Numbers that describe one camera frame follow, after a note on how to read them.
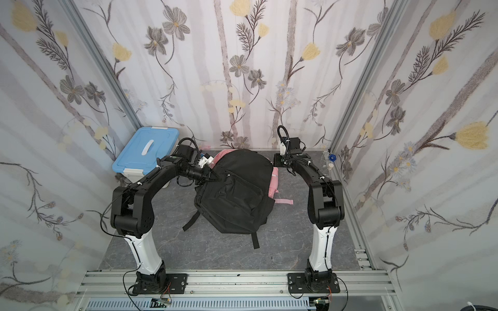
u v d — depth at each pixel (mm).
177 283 743
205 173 800
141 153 956
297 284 734
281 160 881
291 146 783
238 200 852
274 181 1022
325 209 545
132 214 506
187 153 777
